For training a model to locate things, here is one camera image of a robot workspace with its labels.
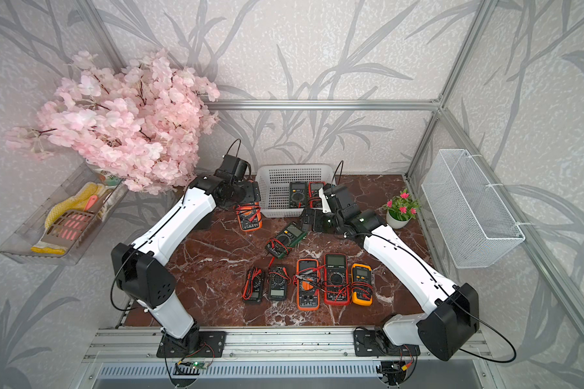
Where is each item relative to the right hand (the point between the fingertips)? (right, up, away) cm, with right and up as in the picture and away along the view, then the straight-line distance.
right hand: (309, 219), depth 77 cm
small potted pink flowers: (+35, +2, +14) cm, 38 cm away
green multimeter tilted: (-10, -11, +14) cm, 21 cm away
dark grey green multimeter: (-11, -22, +5) cm, 26 cm away
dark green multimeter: (-5, +8, +31) cm, 32 cm away
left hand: (-20, +8, +7) cm, 23 cm away
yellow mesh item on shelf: (-65, +6, -10) cm, 66 cm away
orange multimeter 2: (0, -21, +7) cm, 22 cm away
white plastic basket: (-17, +15, +38) cm, 44 cm away
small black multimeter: (-19, -24, +5) cm, 31 cm away
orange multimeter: (-20, +1, +4) cm, 20 cm away
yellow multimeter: (+18, -23, +4) cm, 29 cm away
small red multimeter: (+2, +6, +27) cm, 28 cm away
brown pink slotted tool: (-61, 0, -17) cm, 63 cm away
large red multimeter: (+10, -22, +7) cm, 26 cm away
